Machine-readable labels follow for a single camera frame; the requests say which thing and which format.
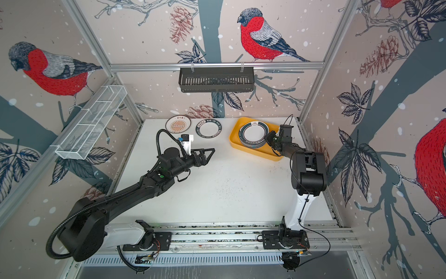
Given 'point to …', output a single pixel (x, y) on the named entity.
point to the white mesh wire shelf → (92, 125)
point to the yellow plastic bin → (266, 151)
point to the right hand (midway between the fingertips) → (264, 136)
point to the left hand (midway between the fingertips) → (209, 150)
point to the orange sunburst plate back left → (177, 124)
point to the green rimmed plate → (253, 133)
